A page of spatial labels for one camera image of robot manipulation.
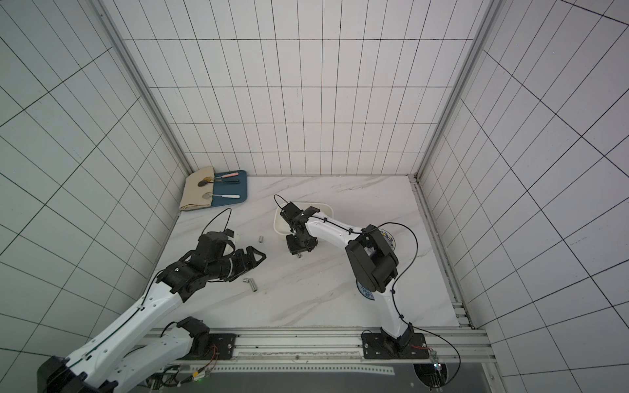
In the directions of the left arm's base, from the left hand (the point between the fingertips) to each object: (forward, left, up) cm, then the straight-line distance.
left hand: (254, 266), depth 77 cm
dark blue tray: (+45, +24, -14) cm, 53 cm away
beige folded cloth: (+41, +39, -13) cm, 58 cm away
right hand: (+10, -9, -10) cm, 17 cm away
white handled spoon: (+41, +31, -13) cm, 53 cm away
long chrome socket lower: (-2, +3, -12) cm, 13 cm away
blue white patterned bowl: (-4, -37, -11) cm, 39 cm away
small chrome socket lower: (-1, +5, -12) cm, 13 cm away
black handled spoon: (+48, +36, -13) cm, 61 cm away
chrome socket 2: (+10, -13, -11) cm, 20 cm away
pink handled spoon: (+52, +25, -12) cm, 59 cm away
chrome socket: (+17, +3, -13) cm, 21 cm away
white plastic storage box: (+22, -5, -12) cm, 26 cm away
